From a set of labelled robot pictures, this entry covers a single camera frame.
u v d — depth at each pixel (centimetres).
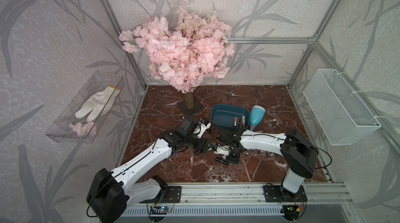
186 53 67
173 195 73
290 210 75
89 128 57
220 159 82
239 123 97
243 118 100
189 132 62
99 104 68
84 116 63
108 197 38
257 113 98
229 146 63
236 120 99
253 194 75
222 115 104
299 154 46
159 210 72
